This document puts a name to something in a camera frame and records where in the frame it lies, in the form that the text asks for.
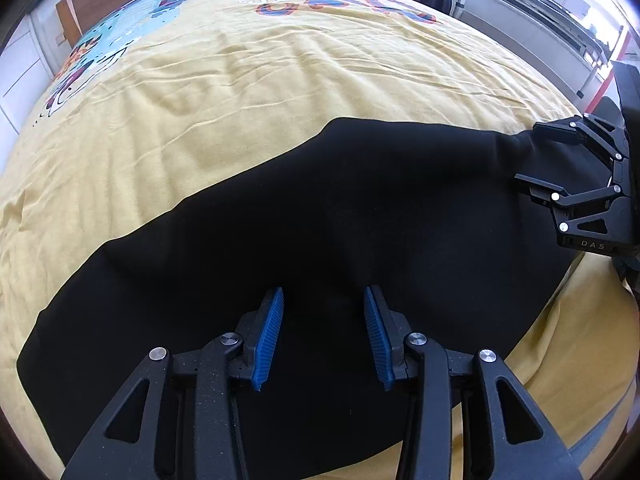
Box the long grey desk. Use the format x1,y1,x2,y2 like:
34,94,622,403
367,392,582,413
429,0,614,68

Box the red framed shelf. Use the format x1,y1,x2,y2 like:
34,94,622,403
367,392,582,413
586,32,631,114

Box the yellow printed bed cover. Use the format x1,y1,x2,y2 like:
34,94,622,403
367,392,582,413
1,0,639,479

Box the black pants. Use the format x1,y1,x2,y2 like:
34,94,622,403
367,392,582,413
15,116,616,480

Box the white wardrobe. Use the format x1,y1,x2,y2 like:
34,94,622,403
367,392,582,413
0,15,53,170

